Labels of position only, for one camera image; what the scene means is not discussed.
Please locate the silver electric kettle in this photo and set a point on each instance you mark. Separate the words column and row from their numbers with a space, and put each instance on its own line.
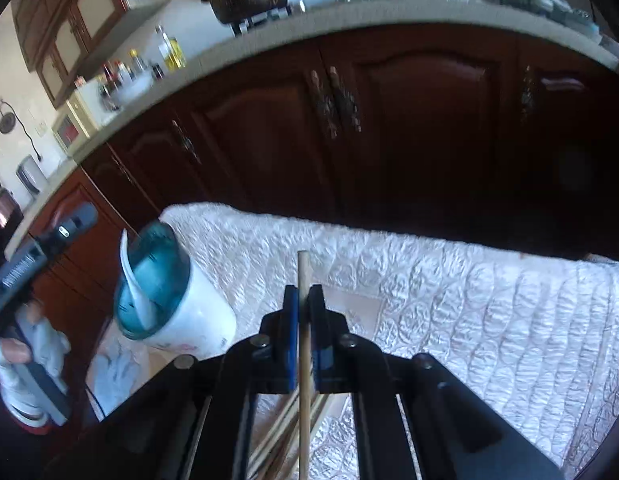
column 31, row 176

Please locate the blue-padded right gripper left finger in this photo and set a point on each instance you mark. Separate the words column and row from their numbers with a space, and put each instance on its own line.
column 278, row 360

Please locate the white quilted table cloth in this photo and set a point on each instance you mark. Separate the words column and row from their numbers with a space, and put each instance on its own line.
column 536, row 338

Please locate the cream microwave oven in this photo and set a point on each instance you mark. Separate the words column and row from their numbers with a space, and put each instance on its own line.
column 80, row 117

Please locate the white cup with teal interior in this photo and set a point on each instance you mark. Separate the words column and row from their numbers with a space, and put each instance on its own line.
column 192, row 316

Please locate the white plastic spoon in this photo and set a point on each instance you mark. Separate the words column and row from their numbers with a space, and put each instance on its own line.
column 145, row 310

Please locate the white ceramic bowl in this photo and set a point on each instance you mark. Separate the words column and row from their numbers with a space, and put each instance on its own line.
column 133, row 89

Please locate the wooden chopstick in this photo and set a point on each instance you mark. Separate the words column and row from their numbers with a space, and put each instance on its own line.
column 304, row 285
column 280, row 425
column 287, row 458

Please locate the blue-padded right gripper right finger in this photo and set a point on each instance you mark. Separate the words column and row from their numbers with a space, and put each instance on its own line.
column 327, row 327

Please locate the dark wood lower cabinets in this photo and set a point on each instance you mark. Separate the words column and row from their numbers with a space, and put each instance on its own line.
column 464, row 132

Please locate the yellow cooking oil bottle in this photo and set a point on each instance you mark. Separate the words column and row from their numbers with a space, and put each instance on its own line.
column 171, row 52

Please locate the gloved left hand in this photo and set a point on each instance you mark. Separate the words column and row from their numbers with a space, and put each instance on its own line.
column 48, row 349

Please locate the wooden upper wall cabinet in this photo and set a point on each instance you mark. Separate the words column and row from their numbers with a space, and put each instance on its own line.
column 62, row 40

